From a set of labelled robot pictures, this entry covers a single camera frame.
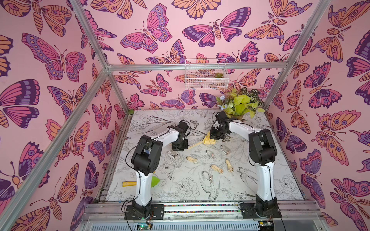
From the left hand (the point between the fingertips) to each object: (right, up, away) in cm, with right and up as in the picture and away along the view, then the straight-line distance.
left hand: (185, 148), depth 98 cm
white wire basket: (+14, +50, -2) cm, 52 cm away
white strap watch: (+27, 0, -1) cm, 27 cm away
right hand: (+18, +9, +4) cm, 20 cm away
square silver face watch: (+13, -14, -11) cm, 22 cm away
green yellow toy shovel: (-18, -17, -12) cm, 28 cm away
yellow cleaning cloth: (+15, +6, -1) cm, 16 cm away
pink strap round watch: (+17, -3, -4) cm, 18 cm away
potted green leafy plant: (+35, +31, -6) cm, 48 cm away
